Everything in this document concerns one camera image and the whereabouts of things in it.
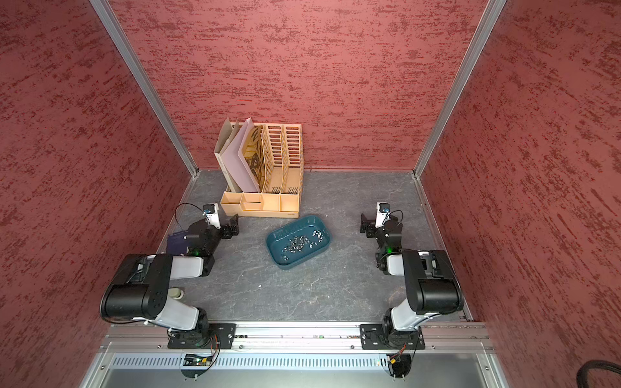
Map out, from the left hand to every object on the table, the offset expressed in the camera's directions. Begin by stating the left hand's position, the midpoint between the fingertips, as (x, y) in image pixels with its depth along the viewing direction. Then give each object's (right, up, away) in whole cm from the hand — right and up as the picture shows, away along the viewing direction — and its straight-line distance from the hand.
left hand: (226, 218), depth 93 cm
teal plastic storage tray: (+21, -8, +3) cm, 23 cm away
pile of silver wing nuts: (+29, -10, +1) cm, 30 cm away
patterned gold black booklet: (+9, +26, +7) cm, 29 cm away
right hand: (+59, +1, +1) cm, 59 cm away
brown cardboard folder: (-1, +33, 0) cm, 33 cm away
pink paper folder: (+4, +16, +4) cm, 17 cm away
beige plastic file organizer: (+21, +9, +7) cm, 24 cm away
